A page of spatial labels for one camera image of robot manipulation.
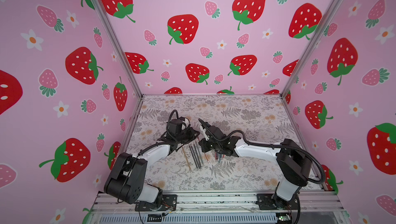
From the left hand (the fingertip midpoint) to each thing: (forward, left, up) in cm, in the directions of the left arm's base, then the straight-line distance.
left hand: (200, 132), depth 88 cm
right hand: (-8, +2, -1) cm, 9 cm away
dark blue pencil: (-10, +4, -12) cm, 16 cm away
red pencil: (-13, -5, -11) cm, 17 cm away
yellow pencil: (-15, +7, -11) cm, 20 cm away
